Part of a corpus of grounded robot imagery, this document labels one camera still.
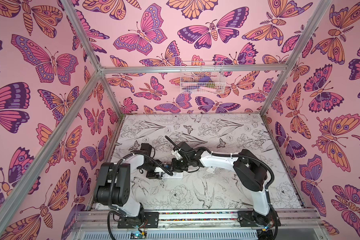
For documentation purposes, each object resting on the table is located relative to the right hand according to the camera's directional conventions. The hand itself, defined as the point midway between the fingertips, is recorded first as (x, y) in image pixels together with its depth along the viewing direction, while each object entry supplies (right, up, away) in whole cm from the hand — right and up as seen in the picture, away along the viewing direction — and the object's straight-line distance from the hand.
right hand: (168, 168), depth 85 cm
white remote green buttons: (+5, -5, +3) cm, 7 cm away
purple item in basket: (+23, +55, +10) cm, 60 cm away
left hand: (-6, -2, +7) cm, 9 cm away
